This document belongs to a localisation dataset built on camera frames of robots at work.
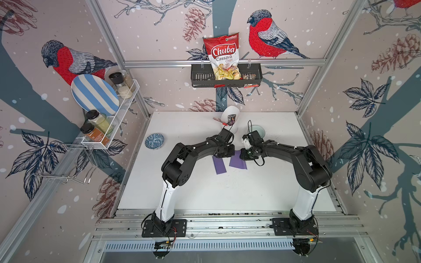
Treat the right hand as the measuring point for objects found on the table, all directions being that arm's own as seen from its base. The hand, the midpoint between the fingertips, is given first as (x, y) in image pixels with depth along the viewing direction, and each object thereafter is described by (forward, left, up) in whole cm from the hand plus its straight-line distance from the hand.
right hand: (240, 155), depth 98 cm
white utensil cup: (+23, +6, +16) cm, 29 cm away
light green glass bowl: (+19, -13, +3) cm, 23 cm away
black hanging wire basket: (+34, +24, +34) cm, 53 cm away
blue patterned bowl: (+7, +55, +2) cm, 56 cm away
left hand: (+1, +2, +3) cm, 4 cm away
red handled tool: (+18, +13, +12) cm, 25 cm away
